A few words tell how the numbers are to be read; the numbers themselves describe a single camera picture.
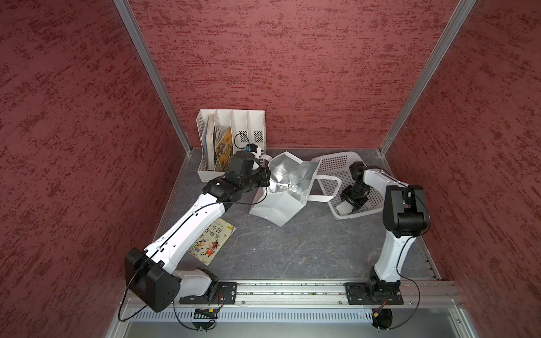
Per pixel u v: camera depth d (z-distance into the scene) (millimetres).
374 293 668
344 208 918
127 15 717
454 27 754
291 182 1043
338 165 1097
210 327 681
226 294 739
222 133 960
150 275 377
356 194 848
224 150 964
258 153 681
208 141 947
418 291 764
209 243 852
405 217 533
